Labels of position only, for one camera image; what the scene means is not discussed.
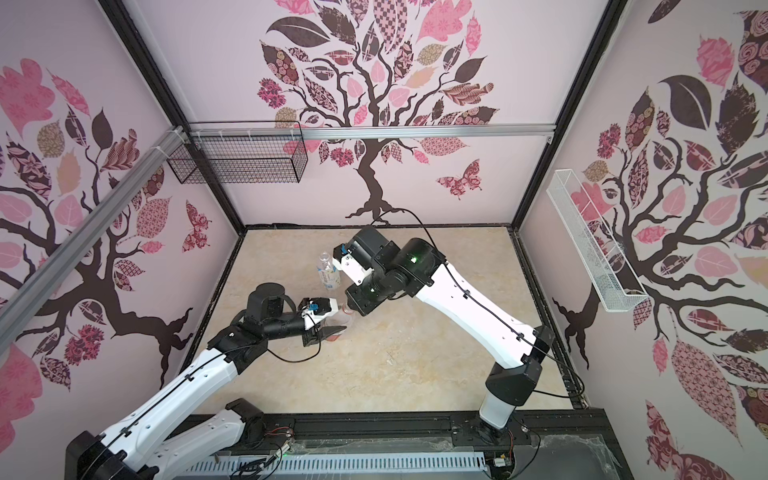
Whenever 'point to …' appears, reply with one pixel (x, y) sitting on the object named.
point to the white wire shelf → (611, 277)
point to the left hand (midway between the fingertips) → (338, 319)
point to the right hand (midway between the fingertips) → (359, 305)
